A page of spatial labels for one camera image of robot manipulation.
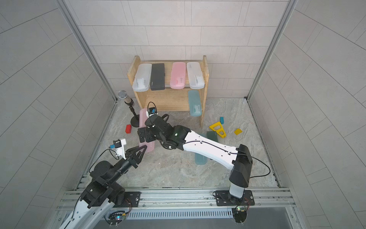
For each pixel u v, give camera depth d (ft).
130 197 2.36
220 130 3.17
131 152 1.99
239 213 2.26
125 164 1.96
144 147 2.15
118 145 1.94
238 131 3.18
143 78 2.23
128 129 3.17
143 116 2.14
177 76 2.26
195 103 2.84
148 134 1.93
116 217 2.15
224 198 2.19
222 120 3.34
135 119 3.31
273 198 2.38
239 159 1.34
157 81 2.17
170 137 1.62
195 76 2.27
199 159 2.78
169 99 2.96
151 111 1.96
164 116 1.87
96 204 1.67
